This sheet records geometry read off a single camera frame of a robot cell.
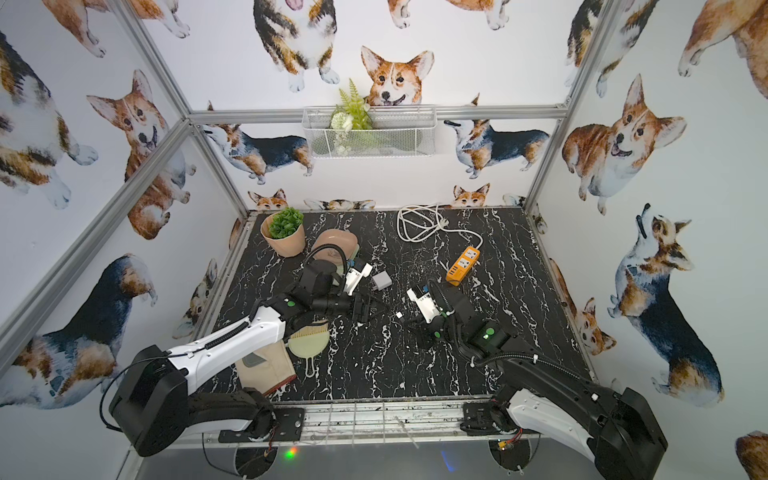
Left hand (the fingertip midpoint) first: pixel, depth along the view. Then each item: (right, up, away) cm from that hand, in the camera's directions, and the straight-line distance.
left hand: (385, 303), depth 76 cm
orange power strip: (+24, +7, +24) cm, 35 cm away
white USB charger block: (-2, +3, +21) cm, 22 cm away
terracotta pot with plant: (-35, +19, +24) cm, 46 cm away
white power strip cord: (+9, +23, +39) cm, 46 cm away
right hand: (+5, -5, 0) cm, 7 cm away
